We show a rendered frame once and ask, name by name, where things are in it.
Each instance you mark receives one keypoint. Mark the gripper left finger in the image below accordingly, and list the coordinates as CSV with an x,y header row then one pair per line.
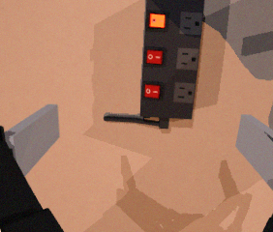
x,y
29,140

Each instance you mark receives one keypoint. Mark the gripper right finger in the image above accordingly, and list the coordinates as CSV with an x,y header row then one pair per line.
x,y
255,142

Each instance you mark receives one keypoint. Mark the black power strip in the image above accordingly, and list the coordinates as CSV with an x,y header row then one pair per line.
x,y
170,59

